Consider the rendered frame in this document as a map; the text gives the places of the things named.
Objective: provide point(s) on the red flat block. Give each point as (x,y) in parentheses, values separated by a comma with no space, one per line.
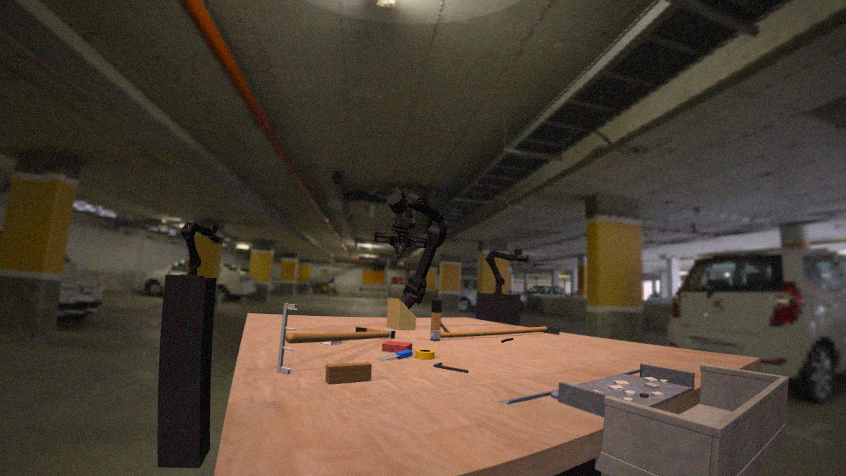
(396,346)

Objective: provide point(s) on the yellow tape roll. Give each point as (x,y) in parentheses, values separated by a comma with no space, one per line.
(425,354)

